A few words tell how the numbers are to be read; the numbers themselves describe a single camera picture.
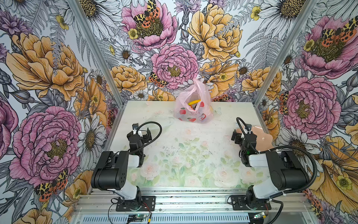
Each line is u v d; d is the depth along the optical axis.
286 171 0.46
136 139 0.74
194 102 1.12
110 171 0.46
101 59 0.93
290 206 0.91
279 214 0.68
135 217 0.71
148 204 0.74
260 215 0.71
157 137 0.72
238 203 0.74
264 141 0.96
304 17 0.75
